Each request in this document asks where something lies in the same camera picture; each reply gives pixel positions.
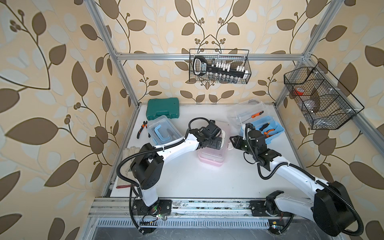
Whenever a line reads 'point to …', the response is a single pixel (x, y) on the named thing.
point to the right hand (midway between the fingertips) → (231, 138)
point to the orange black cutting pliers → (142, 126)
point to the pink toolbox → (215, 157)
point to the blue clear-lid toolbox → (162, 131)
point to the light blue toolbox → (254, 112)
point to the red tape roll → (299, 91)
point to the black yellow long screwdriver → (264, 126)
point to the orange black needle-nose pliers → (266, 132)
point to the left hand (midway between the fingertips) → (212, 139)
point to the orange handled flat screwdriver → (254, 115)
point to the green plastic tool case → (167, 106)
